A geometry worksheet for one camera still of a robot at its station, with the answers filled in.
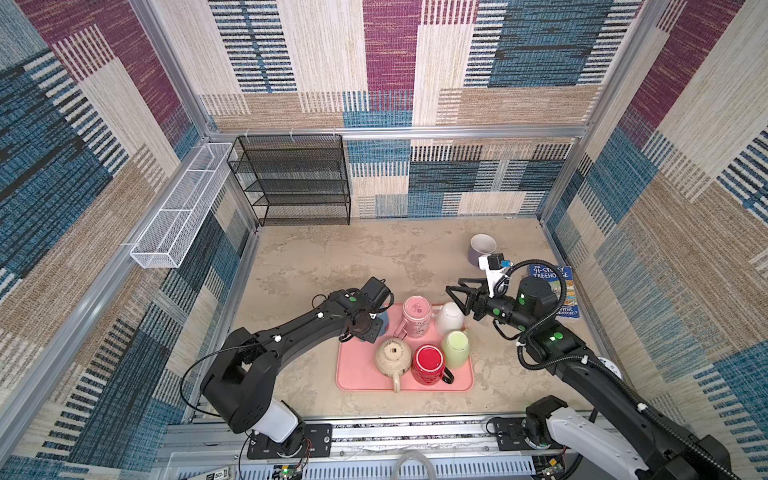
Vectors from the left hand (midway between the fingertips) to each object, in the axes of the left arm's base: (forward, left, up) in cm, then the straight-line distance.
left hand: (368, 324), depth 86 cm
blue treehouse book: (+7, -62, -3) cm, 62 cm away
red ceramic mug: (-13, -15, +2) cm, 20 cm away
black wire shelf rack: (+51, +27, +12) cm, 59 cm away
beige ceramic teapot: (-10, -7, +2) cm, 12 cm away
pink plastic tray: (-11, +3, -5) cm, 12 cm away
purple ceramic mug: (+30, -38, 0) cm, 49 cm away
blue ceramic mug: (+3, -4, -1) cm, 6 cm away
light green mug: (-9, -23, +4) cm, 25 cm away
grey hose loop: (-31, -8, -3) cm, 32 cm away
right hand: (+1, -21, +17) cm, 27 cm away
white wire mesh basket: (+8, +47, +27) cm, 55 cm away
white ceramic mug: (0, -22, +4) cm, 23 cm away
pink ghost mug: (+1, -13, +5) cm, 14 cm away
